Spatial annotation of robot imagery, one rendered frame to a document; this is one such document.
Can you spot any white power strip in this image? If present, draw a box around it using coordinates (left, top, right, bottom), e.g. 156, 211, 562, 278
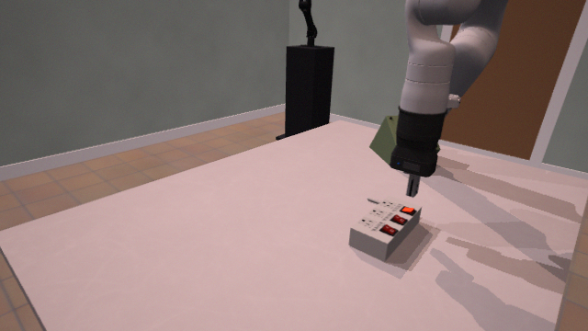
349, 196, 422, 262

